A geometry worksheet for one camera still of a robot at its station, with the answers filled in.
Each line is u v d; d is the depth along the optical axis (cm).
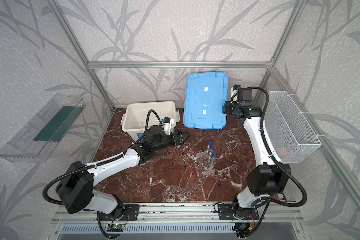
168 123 73
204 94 86
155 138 62
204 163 90
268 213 70
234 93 72
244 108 56
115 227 71
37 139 63
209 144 83
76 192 42
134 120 105
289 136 61
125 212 72
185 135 73
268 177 42
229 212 73
